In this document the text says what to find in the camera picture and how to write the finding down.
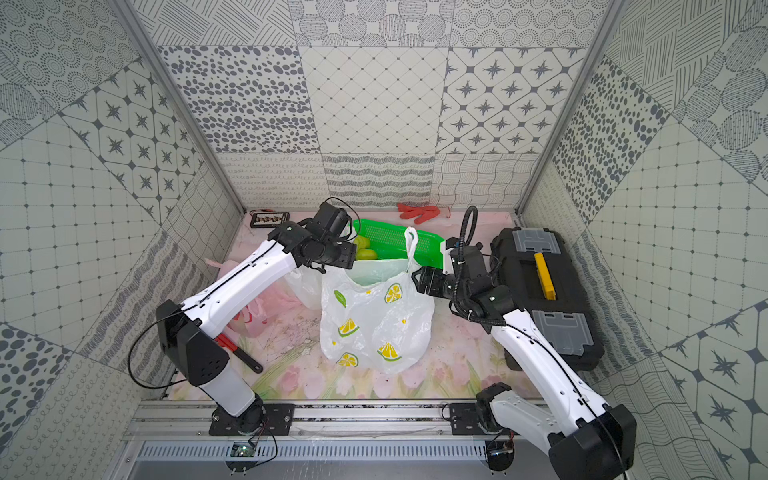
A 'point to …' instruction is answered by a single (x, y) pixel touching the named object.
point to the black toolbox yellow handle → (539, 267)
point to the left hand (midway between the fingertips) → (353, 256)
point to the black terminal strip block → (269, 219)
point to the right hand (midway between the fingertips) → (425, 281)
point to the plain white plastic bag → (307, 282)
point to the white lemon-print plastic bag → (377, 316)
